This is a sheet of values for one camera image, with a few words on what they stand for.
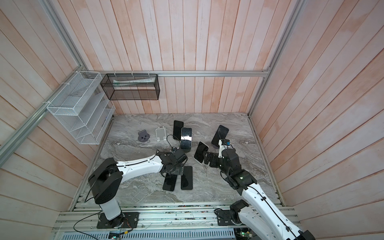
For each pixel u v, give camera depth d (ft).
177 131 3.24
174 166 2.12
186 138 3.11
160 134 3.43
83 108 2.40
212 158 2.24
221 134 3.09
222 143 2.28
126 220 2.38
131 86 3.40
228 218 2.40
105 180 1.54
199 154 2.99
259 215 1.90
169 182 2.81
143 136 3.38
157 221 2.43
